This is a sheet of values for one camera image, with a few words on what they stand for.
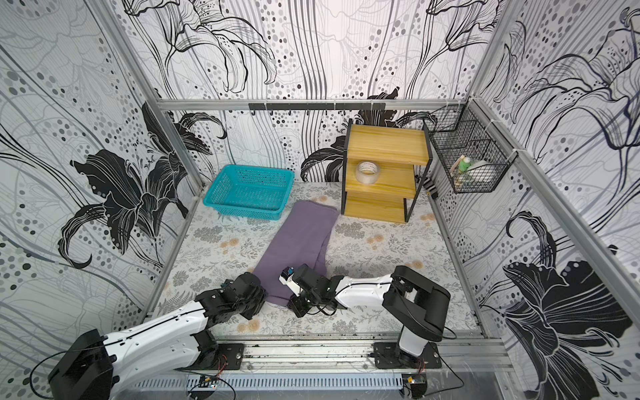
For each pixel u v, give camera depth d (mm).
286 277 750
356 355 743
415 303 457
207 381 714
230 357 737
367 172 992
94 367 400
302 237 952
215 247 983
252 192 1176
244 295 647
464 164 784
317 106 907
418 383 702
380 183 974
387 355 730
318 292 645
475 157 819
